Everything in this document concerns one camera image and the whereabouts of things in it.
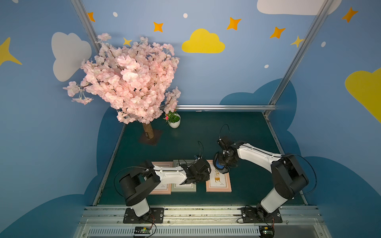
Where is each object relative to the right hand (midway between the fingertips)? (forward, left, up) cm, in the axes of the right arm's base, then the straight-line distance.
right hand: (222, 161), depth 91 cm
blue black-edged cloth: (-5, +1, +2) cm, 6 cm away
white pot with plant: (+27, +35, +8) cm, 44 cm away
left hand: (-9, +8, -1) cm, 12 cm away
